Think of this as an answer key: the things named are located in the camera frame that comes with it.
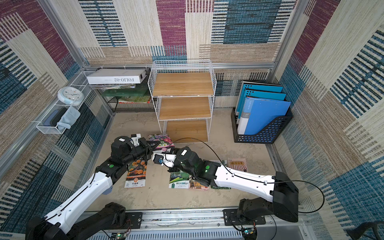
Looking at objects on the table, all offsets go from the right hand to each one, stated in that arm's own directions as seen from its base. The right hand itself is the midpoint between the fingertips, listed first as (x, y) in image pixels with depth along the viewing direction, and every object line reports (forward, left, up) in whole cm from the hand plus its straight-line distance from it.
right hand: (164, 149), depth 70 cm
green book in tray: (+45, +22, -2) cm, 50 cm away
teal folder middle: (+35, -53, +2) cm, 63 cm away
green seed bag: (-9, -27, -26) cm, 39 cm away
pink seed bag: (-8, -16, -25) cm, 31 cm away
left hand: (+6, +3, -1) cm, 7 cm away
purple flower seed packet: (+9, +2, -5) cm, 10 cm away
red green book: (+41, +25, -5) cm, 48 cm away
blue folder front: (+26, -49, -5) cm, 56 cm away
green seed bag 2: (-5, -4, -26) cm, 27 cm away
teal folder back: (+40, -55, +4) cm, 68 cm away
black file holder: (+19, -58, -16) cm, 63 cm away
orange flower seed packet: (-1, +21, -26) cm, 33 cm away
